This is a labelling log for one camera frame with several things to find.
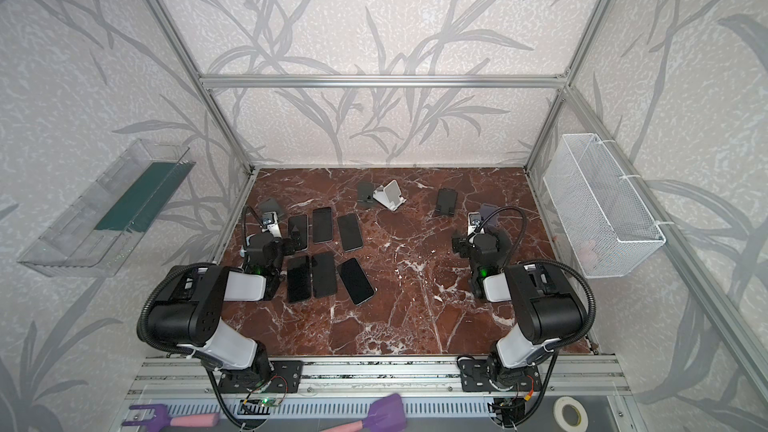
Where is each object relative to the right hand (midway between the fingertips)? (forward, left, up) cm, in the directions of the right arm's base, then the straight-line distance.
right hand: (475, 220), depth 95 cm
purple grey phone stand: (-4, 0, +11) cm, 11 cm away
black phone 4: (-6, +55, +3) cm, 55 cm away
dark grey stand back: (+13, +37, -3) cm, 39 cm away
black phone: (-16, +38, -10) cm, 43 cm away
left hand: (0, +61, +2) cm, 61 cm away
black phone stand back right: (+11, +8, -5) cm, 15 cm away
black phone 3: (+3, +51, -7) cm, 52 cm away
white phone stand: (+12, +28, -2) cm, 31 cm away
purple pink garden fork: (-51, +80, -8) cm, 95 cm away
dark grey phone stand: (+9, +70, -4) cm, 71 cm away
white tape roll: (-50, -13, -6) cm, 52 cm away
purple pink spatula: (-50, +27, -6) cm, 57 cm away
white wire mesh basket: (-19, -20, +27) cm, 39 cm away
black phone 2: (+1, +41, -8) cm, 42 cm away
